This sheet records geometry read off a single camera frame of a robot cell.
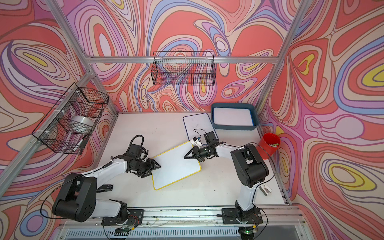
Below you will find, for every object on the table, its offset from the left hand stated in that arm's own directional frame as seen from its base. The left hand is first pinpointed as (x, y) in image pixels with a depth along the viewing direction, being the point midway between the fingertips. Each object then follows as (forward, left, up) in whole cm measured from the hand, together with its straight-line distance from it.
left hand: (158, 170), depth 88 cm
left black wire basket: (+8, +39, +31) cm, 50 cm away
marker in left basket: (+3, +35, +23) cm, 42 cm away
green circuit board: (-29, +14, -5) cm, 33 cm away
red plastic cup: (+10, -64, +13) cm, 66 cm away
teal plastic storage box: (+54, -55, +3) cm, 78 cm away
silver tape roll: (+13, +34, +30) cm, 47 cm away
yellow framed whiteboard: (+3, -9, -2) cm, 10 cm away
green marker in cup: (+12, -69, +10) cm, 71 cm away
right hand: (+3, -17, +5) cm, 18 cm away
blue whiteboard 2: (+36, -24, -1) cm, 44 cm away
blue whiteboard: (+43, -52, +2) cm, 68 cm away
